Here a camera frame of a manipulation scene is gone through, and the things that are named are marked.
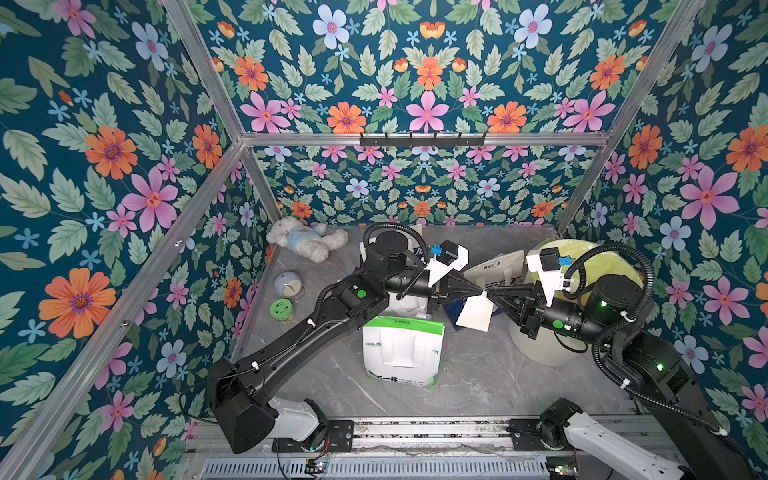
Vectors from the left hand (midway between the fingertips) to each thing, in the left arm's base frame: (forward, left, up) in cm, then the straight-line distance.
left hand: (479, 292), depth 55 cm
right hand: (+1, -3, +1) cm, 4 cm away
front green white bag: (-1, +15, -23) cm, 28 cm away
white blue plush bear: (+45, +45, -31) cm, 71 cm away
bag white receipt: (-1, 0, -7) cm, 7 cm away
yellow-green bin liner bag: (+15, -39, -15) cm, 44 cm away
